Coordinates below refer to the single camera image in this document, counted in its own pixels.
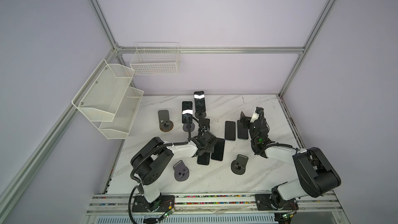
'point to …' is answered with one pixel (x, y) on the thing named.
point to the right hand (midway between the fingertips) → (248, 112)
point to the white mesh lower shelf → (121, 126)
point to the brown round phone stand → (166, 125)
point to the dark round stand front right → (238, 166)
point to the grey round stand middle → (185, 127)
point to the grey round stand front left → (181, 171)
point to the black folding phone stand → (205, 124)
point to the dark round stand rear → (200, 115)
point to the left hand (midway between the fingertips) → (206, 147)
